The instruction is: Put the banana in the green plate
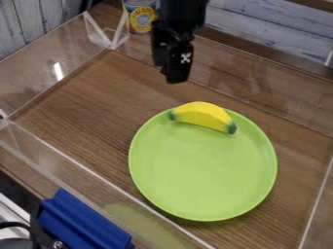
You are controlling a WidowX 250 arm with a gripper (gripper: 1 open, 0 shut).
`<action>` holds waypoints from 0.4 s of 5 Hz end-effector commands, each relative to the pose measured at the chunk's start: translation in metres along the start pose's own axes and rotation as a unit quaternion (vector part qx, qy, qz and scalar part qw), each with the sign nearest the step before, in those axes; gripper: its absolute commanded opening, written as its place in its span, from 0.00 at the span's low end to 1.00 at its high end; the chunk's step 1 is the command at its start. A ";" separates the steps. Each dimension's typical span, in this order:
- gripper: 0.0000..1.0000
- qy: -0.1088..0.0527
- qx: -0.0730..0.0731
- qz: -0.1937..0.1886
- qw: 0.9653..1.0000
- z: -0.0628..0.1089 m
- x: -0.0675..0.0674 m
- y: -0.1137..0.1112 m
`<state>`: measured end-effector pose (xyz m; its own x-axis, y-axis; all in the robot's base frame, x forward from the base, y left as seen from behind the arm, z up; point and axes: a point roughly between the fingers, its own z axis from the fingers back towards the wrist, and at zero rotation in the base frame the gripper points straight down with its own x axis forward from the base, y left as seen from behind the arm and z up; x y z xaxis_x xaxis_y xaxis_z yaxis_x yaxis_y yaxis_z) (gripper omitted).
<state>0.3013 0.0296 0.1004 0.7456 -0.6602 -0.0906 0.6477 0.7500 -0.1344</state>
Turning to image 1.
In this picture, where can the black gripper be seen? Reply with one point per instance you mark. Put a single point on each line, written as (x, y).
(180, 17)

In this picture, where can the yellow toy banana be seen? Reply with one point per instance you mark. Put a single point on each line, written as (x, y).
(204, 114)

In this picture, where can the green round plate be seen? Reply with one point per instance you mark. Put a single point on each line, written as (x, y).
(200, 174)

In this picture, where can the yellow blue labelled can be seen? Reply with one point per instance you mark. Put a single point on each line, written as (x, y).
(141, 11)

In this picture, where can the blue plastic clamp block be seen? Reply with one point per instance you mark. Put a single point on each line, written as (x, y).
(80, 226)

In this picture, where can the clear acrylic enclosure wall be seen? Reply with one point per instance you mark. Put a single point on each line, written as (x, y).
(76, 99)

